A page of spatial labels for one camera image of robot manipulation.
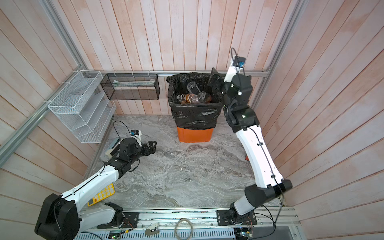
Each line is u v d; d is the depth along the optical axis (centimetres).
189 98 80
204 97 91
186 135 94
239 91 41
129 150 63
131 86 104
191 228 71
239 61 45
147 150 75
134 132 73
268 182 40
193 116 80
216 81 53
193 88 89
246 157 46
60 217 40
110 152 95
